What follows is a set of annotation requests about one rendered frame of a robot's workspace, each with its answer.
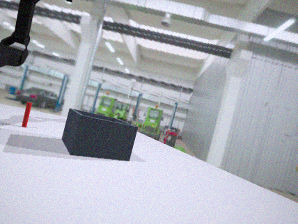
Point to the red peg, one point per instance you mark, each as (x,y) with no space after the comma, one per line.
(26,114)

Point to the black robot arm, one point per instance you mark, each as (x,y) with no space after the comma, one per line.
(13,56)

